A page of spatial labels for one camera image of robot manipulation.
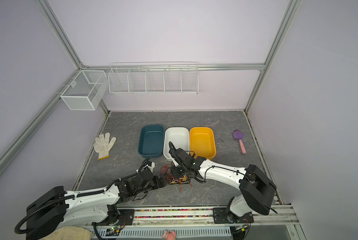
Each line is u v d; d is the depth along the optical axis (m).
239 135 1.05
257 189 0.43
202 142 1.02
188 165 0.63
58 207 0.42
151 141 1.00
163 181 0.74
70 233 0.69
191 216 0.75
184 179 0.83
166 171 0.89
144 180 0.63
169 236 0.67
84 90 1.02
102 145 1.02
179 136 1.03
